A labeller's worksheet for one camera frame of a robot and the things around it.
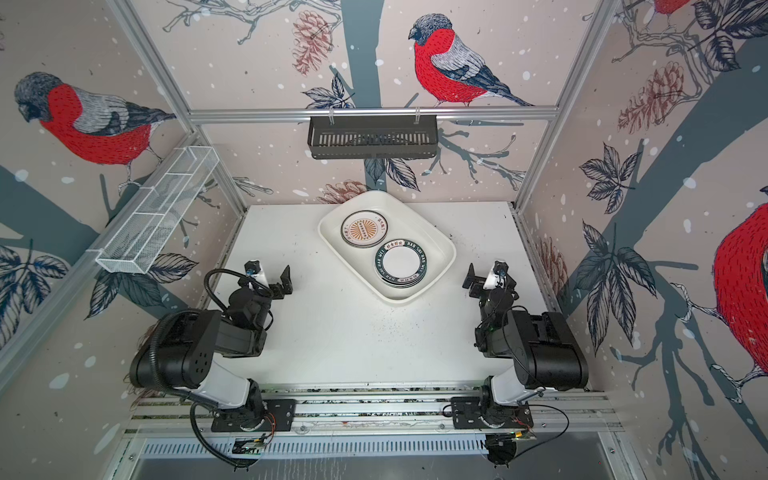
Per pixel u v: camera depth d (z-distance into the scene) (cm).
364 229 111
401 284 96
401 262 101
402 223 114
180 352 45
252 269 76
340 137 107
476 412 73
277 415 73
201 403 65
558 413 65
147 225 75
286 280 87
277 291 81
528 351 46
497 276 76
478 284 81
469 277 90
